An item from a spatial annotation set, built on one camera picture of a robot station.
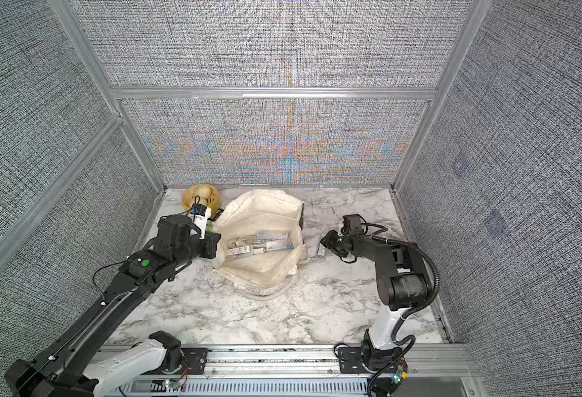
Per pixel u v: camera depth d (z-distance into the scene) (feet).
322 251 3.18
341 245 2.60
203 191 3.71
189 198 3.71
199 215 2.09
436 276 1.49
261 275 2.65
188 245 1.92
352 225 2.57
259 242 3.12
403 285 1.60
